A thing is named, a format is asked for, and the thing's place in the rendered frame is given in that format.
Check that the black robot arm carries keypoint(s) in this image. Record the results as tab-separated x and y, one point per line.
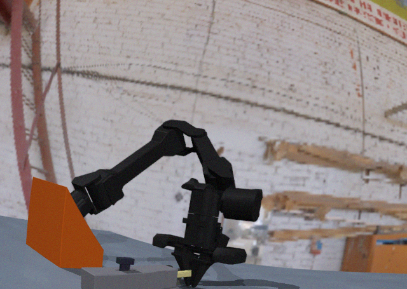
218	194

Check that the grey cylinder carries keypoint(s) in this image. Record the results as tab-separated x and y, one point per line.
186	273

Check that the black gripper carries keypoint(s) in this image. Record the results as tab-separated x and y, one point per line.
199	238

